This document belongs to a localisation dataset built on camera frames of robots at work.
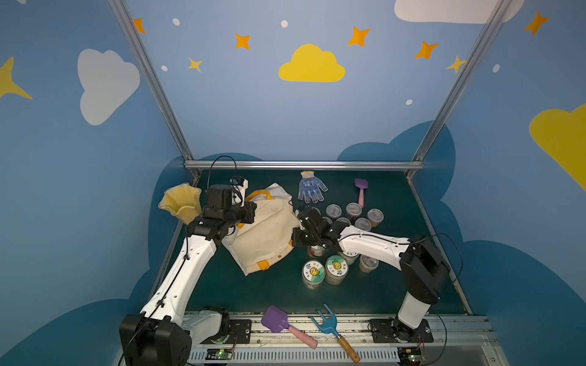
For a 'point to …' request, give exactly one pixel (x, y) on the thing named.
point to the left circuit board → (219, 354)
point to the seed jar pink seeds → (353, 210)
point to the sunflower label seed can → (336, 270)
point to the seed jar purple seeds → (333, 211)
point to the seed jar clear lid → (375, 216)
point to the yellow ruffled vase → (183, 201)
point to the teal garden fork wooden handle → (330, 326)
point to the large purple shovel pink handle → (276, 319)
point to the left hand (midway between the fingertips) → (258, 203)
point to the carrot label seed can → (316, 251)
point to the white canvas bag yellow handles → (258, 245)
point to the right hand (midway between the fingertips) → (294, 233)
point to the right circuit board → (410, 356)
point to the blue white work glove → (310, 187)
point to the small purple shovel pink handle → (362, 184)
